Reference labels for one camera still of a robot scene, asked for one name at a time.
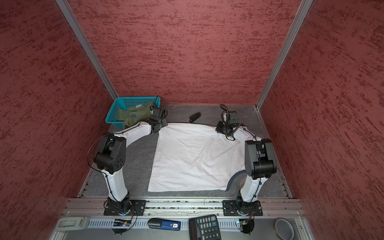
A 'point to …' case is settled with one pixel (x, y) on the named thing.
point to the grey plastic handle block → (71, 223)
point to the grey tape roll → (284, 229)
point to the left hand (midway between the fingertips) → (162, 123)
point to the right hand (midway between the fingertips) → (216, 129)
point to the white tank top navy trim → (194, 157)
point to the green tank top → (131, 115)
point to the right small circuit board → (246, 225)
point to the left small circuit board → (119, 222)
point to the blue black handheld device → (164, 224)
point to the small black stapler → (194, 117)
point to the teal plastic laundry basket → (120, 102)
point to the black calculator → (204, 228)
